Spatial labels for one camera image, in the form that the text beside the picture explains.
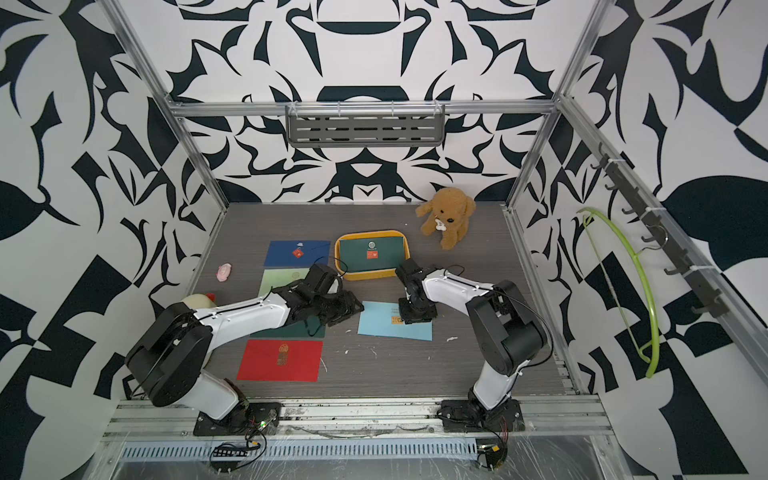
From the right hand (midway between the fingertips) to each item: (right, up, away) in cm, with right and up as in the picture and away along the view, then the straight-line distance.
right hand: (410, 317), depth 92 cm
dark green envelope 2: (-25, +3, -20) cm, 33 cm away
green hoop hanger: (+43, +15, -33) cm, 57 cm away
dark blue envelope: (-38, +19, +13) cm, 44 cm away
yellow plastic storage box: (-15, +25, +12) cm, 32 cm away
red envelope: (-36, -10, -9) cm, 38 cm away
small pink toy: (-60, +13, +7) cm, 62 cm away
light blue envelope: (-8, 0, -1) cm, 8 cm away
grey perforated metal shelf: (-14, +59, +3) cm, 61 cm away
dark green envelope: (-12, +19, +9) cm, 24 cm away
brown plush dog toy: (+12, +32, +4) cm, 34 cm away
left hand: (-15, +5, -6) cm, 16 cm away
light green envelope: (-44, +11, +7) cm, 46 cm away
